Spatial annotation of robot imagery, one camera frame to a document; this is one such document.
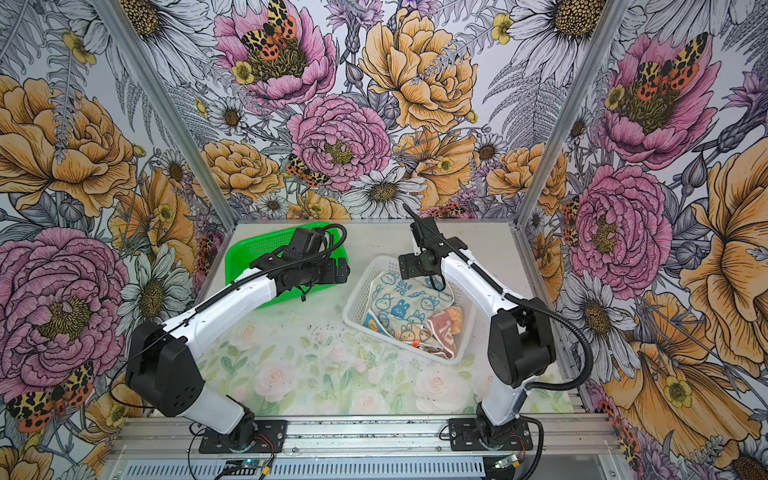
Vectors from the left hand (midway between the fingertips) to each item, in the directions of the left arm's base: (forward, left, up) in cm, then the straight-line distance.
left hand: (332, 278), depth 85 cm
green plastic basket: (+18, +34, -9) cm, 39 cm away
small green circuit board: (-42, -44, -16) cm, 63 cm away
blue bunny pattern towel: (-2, -20, -12) cm, 23 cm away
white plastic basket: (-1, -7, -9) cm, 11 cm away
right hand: (+3, -25, -2) cm, 25 cm away
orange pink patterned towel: (-11, -31, -8) cm, 34 cm away
